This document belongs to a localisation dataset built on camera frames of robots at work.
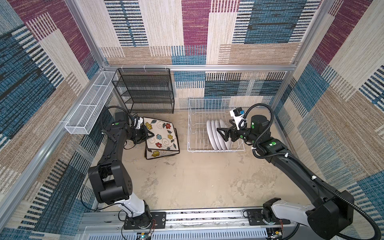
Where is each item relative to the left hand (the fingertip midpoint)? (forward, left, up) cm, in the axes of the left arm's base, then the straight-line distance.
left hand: (152, 132), depth 84 cm
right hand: (-4, -38, +9) cm, 39 cm away
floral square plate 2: (-4, +3, -17) cm, 17 cm away
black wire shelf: (+40, +10, -2) cm, 41 cm away
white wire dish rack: (+30, -28, -15) cm, 44 cm away
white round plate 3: (+7, -41, -3) cm, 42 cm away
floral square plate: (+1, -6, -6) cm, 8 cm away
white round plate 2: (-10, -35, +9) cm, 37 cm away
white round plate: (+1, -32, -2) cm, 32 cm away
